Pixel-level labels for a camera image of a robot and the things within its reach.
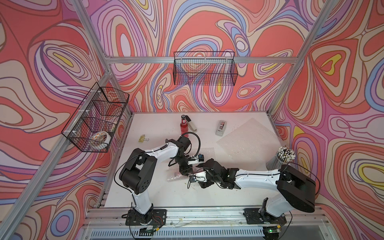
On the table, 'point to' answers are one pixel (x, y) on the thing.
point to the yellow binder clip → (142, 138)
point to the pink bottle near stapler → (184, 126)
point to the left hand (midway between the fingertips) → (192, 171)
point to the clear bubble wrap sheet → (197, 156)
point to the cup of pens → (283, 156)
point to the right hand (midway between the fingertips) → (200, 173)
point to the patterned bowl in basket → (101, 139)
